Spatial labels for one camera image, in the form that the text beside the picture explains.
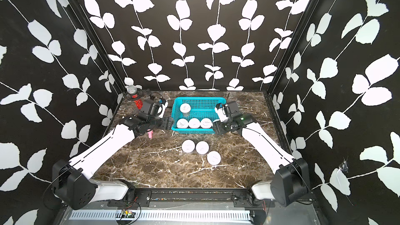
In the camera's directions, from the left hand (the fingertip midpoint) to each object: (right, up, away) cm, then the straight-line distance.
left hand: (167, 116), depth 82 cm
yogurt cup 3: (+21, -5, +12) cm, 25 cm away
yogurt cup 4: (+27, -3, +12) cm, 29 cm away
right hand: (+27, -3, +1) cm, 27 cm away
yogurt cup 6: (+19, -17, +3) cm, 26 cm away
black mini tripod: (-14, +13, +8) cm, 21 cm away
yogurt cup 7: (+25, -22, 0) cm, 33 cm away
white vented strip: (+16, -45, -12) cm, 49 cm away
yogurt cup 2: (+14, -5, +11) cm, 18 cm away
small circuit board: (-16, -44, -11) cm, 48 cm away
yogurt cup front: (+7, +4, +19) cm, 21 cm away
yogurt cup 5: (+11, -17, +4) cm, 20 cm away
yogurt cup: (+6, -5, +13) cm, 15 cm away
